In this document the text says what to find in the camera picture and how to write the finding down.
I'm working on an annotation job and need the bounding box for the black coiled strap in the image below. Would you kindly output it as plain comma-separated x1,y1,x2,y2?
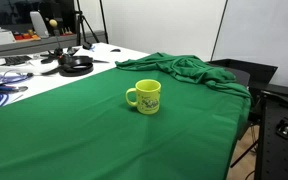
40,54,110,78

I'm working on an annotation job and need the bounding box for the microphone with yellow ball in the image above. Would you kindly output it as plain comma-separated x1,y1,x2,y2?
41,19,77,64

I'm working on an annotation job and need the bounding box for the black keyboard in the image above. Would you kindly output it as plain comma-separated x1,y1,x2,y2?
5,56,31,66

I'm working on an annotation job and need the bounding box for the blue cable bundle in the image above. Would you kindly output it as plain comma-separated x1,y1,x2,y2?
0,69,34,112

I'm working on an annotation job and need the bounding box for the white grey standing device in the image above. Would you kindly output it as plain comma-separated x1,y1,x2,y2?
30,11,49,39

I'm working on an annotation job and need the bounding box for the yellow-green ceramic mug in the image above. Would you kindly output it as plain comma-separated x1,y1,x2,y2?
125,79,161,115

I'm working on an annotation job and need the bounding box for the black perforated side table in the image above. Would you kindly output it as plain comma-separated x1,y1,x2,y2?
254,94,288,180

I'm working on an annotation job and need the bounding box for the green tablecloth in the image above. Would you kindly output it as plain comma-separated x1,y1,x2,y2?
0,66,251,180

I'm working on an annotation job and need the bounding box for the black computer mouse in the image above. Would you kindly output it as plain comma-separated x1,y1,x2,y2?
110,49,121,52

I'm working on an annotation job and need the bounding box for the black chair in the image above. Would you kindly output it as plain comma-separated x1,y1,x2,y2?
207,58,279,169

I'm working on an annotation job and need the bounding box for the black camera tripod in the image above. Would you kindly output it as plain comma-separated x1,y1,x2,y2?
74,0,108,45

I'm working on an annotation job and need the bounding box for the grey shelf bench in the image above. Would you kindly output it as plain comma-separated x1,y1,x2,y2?
0,30,107,62

